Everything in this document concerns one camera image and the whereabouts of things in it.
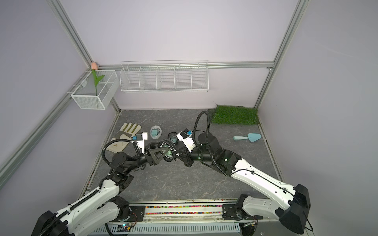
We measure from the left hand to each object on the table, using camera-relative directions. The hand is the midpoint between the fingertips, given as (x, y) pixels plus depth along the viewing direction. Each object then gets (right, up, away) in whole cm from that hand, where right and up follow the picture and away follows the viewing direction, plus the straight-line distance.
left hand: (168, 148), depth 66 cm
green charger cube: (+1, -2, -3) cm, 4 cm away
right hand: (+3, -2, -1) cm, 4 cm away
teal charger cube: (-17, +5, +38) cm, 41 cm away
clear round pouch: (-13, +6, +39) cm, 41 cm away
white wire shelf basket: (-9, +45, +38) cm, 60 cm away
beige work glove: (-37, +5, +40) cm, 54 cm away
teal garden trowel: (+53, +1, +36) cm, 64 cm away
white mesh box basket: (-47, +26, +12) cm, 55 cm away
